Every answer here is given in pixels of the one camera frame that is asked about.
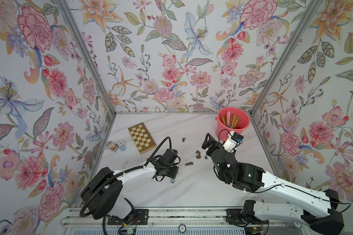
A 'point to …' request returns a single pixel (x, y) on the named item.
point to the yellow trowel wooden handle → (223, 119)
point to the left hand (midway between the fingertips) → (177, 171)
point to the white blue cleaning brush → (173, 179)
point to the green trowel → (237, 122)
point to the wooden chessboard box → (141, 138)
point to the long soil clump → (190, 163)
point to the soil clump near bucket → (183, 139)
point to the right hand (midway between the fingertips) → (212, 137)
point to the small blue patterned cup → (122, 147)
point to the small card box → (112, 146)
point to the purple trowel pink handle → (228, 115)
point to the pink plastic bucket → (231, 119)
